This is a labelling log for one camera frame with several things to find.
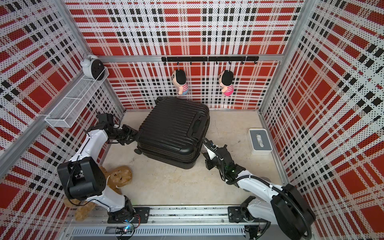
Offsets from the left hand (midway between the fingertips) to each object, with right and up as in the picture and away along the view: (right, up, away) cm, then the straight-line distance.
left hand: (140, 133), depth 87 cm
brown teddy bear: (-8, -23, -10) cm, 26 cm away
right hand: (+40, -11, -2) cm, 42 cm away
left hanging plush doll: (+22, +33, +4) cm, 40 cm away
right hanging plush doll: (+52, +32, +8) cm, 62 cm away
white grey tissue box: (+75, -6, +9) cm, 75 cm away
